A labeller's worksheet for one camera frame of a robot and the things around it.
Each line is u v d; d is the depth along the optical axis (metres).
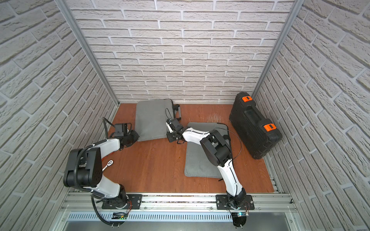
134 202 0.73
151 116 1.07
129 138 0.84
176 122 0.81
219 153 0.55
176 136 0.77
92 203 0.69
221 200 0.74
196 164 0.85
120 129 0.74
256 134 0.79
